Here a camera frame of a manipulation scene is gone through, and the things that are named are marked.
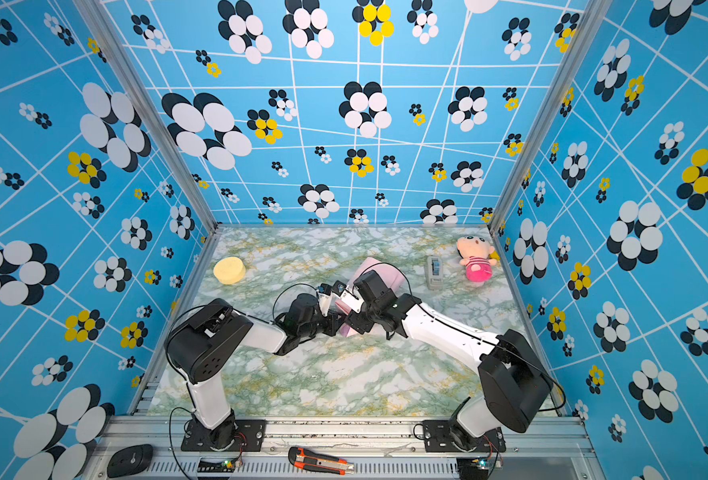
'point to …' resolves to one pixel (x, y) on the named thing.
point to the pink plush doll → (475, 246)
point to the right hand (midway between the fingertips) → (358, 304)
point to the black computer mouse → (129, 460)
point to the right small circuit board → (473, 467)
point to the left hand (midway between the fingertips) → (349, 316)
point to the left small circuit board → (218, 464)
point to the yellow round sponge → (229, 270)
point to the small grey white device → (434, 266)
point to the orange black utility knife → (312, 461)
